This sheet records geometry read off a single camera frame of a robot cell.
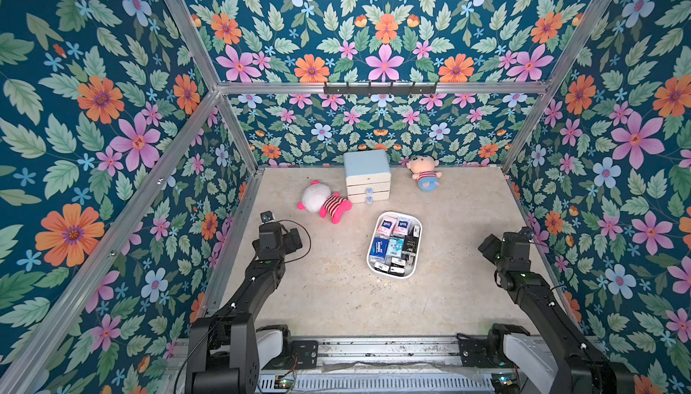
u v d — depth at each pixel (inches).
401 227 36.7
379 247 34.8
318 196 40.0
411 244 34.8
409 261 34.1
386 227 36.7
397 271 33.0
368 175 38.8
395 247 34.8
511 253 25.4
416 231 36.6
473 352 28.8
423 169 43.8
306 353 29.1
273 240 26.6
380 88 36.4
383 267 33.1
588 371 16.3
